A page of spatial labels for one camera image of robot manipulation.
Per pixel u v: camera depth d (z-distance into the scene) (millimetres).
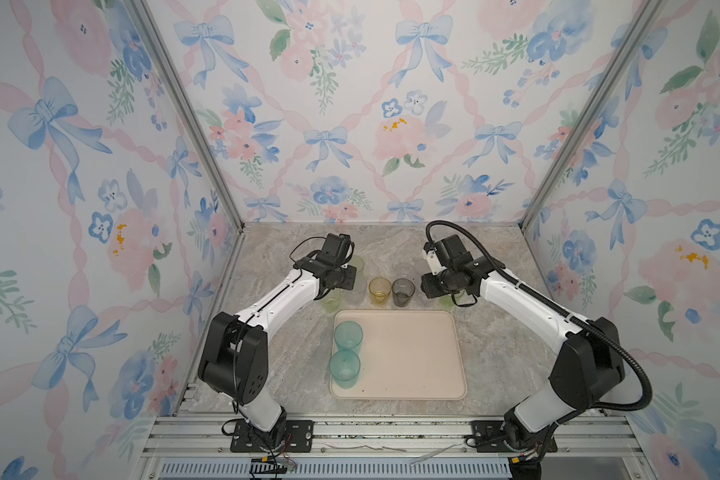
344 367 832
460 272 626
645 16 693
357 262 980
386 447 732
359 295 950
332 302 958
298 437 745
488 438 729
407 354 887
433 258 701
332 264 669
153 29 718
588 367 438
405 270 1030
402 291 997
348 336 872
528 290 523
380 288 977
